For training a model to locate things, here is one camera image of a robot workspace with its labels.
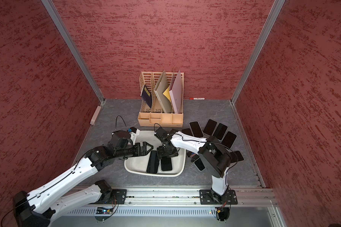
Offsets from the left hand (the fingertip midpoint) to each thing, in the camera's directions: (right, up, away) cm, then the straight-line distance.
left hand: (146, 151), depth 74 cm
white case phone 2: (+49, +7, +27) cm, 56 cm away
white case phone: (+31, +9, +27) cm, 42 cm away
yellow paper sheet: (+10, +33, +16) cm, 38 cm away
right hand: (+10, -8, +11) cm, 17 cm away
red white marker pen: (+36, +34, +50) cm, 70 cm away
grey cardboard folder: (+7, +39, +18) cm, 43 cm away
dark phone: (+42, +10, +29) cm, 52 cm away
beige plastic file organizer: (+1, +18, +34) cm, 38 cm away
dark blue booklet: (-7, +34, +37) cm, 51 cm away
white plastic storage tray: (-8, -12, +10) cm, 17 cm away
